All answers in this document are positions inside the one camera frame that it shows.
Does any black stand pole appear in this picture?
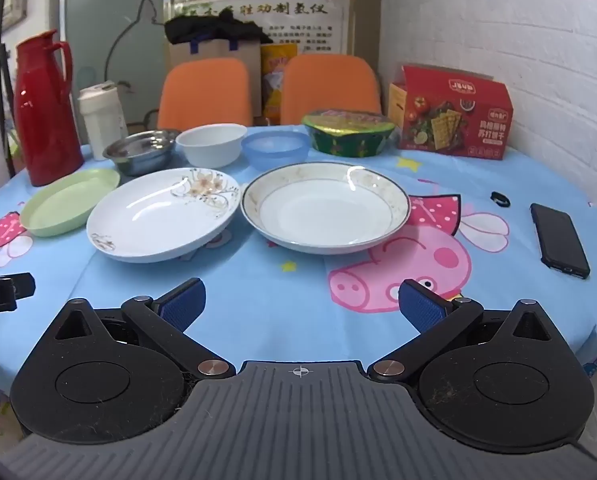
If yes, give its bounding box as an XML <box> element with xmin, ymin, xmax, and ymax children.
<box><xmin>0</xmin><ymin>42</ymin><xmax>16</xmax><ymax>178</ymax></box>

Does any green foil instant noodle bowl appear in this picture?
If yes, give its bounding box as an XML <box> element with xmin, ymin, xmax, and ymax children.
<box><xmin>301</xmin><ymin>108</ymin><xmax>398</xmax><ymax>158</ymax></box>

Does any blue plastic bowl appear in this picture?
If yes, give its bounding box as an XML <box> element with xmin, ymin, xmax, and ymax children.
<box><xmin>241</xmin><ymin>130</ymin><xmax>310</xmax><ymax>171</ymax></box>

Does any yellow snack packet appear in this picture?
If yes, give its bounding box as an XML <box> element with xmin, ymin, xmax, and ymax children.
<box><xmin>261</xmin><ymin>43</ymin><xmax>298</xmax><ymax>123</ymax></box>

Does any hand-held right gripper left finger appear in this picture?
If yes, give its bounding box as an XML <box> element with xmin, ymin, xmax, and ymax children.
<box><xmin>53</xmin><ymin>277</ymin><xmax>236</xmax><ymax>378</ymax></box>

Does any white ceramic bowl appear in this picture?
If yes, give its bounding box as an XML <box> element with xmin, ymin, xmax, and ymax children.
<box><xmin>175</xmin><ymin>123</ymin><xmax>248</xmax><ymax>168</ymax></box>

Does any gold-rimmed white plate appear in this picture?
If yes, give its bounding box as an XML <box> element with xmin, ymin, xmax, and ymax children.
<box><xmin>241</xmin><ymin>161</ymin><xmax>411</xmax><ymax>255</ymax></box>

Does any red cracker box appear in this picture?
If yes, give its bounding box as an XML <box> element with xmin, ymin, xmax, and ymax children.
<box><xmin>388</xmin><ymin>64</ymin><xmax>514</xmax><ymax>161</ymax></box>

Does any white wall poster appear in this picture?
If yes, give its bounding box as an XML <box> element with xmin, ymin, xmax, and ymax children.
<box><xmin>171</xmin><ymin>0</ymin><xmax>355</xmax><ymax>56</ymax></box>

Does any stainless steel bowl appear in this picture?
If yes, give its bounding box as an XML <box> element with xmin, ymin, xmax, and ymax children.
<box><xmin>102</xmin><ymin>129</ymin><xmax>176</xmax><ymax>177</ymax></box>

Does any orange chair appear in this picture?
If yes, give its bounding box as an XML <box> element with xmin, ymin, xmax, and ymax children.
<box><xmin>157</xmin><ymin>57</ymin><xmax>253</xmax><ymax>132</ymax></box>
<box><xmin>280</xmin><ymin>54</ymin><xmax>382</xmax><ymax>126</ymax></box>

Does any black cloth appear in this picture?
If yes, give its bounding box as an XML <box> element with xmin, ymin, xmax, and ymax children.
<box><xmin>164</xmin><ymin>12</ymin><xmax>274</xmax><ymax>46</ymax></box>

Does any white wall unit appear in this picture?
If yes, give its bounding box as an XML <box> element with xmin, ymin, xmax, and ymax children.
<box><xmin>3</xmin><ymin>0</ymin><xmax>29</xmax><ymax>28</ymax></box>

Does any black smartphone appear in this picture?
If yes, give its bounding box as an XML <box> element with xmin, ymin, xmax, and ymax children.
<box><xmin>530</xmin><ymin>203</ymin><xmax>591</xmax><ymax>280</ymax></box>

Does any blue cartoon printed tablecloth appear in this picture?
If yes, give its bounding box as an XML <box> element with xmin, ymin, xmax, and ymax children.
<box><xmin>0</xmin><ymin>125</ymin><xmax>597</xmax><ymax>461</ymax></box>

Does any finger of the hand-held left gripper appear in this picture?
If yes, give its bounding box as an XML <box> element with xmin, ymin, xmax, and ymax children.
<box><xmin>6</xmin><ymin>272</ymin><xmax>36</xmax><ymax>303</ymax></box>

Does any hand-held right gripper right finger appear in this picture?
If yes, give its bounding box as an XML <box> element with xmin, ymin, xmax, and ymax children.
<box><xmin>368</xmin><ymin>279</ymin><xmax>554</xmax><ymax>381</ymax></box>

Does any red thermos jug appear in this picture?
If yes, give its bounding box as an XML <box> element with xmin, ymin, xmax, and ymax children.
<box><xmin>14</xmin><ymin>29</ymin><xmax>85</xmax><ymax>187</ymax></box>

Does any white lidded tumbler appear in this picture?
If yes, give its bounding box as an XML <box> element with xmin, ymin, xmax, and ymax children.
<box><xmin>77</xmin><ymin>80</ymin><xmax>128</xmax><ymax>162</ymax></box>

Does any brown paper bag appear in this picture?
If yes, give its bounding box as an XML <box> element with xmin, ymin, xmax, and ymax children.
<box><xmin>166</xmin><ymin>37</ymin><xmax>263</xmax><ymax>111</ymax></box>

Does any green plastic plate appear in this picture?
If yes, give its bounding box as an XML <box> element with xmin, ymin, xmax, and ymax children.
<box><xmin>19</xmin><ymin>168</ymin><xmax>122</xmax><ymax>237</ymax></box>

